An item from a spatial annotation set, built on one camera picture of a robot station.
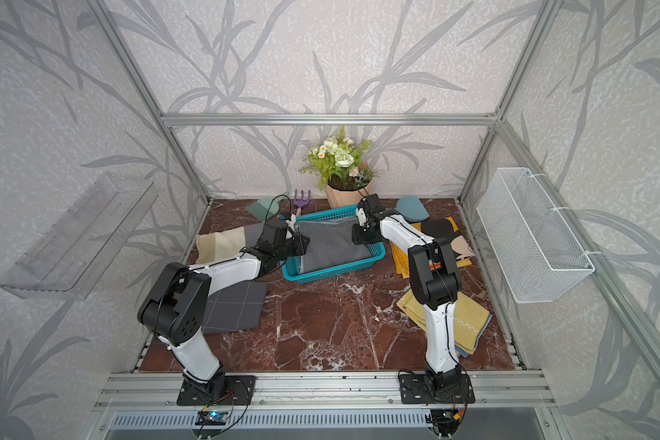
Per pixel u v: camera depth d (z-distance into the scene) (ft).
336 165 2.98
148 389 2.47
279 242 2.47
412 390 2.39
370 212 2.64
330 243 3.34
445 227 3.56
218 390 2.16
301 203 3.93
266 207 3.88
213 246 3.33
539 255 1.96
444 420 2.37
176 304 1.57
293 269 3.16
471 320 2.75
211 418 2.32
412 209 3.91
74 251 2.20
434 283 1.82
